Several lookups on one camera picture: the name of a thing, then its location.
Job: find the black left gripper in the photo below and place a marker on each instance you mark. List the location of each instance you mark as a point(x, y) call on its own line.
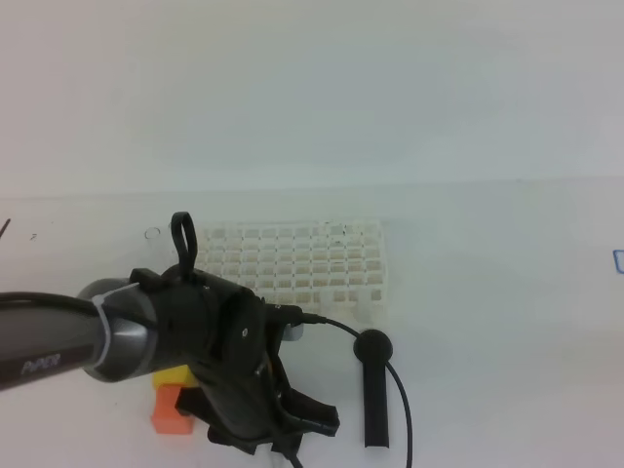
point(243, 391)

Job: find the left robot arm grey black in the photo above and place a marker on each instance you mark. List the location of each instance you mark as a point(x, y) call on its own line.
point(116, 330)

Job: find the black tube holder stand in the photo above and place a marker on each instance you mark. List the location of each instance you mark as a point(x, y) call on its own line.
point(373, 348)

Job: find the white test tube rack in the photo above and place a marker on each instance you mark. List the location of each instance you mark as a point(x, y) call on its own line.
point(334, 268)

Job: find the yellow cube block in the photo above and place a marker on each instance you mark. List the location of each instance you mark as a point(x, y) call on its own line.
point(180, 376)

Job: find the orange cube block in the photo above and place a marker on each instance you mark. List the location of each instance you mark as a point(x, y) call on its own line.
point(165, 418)

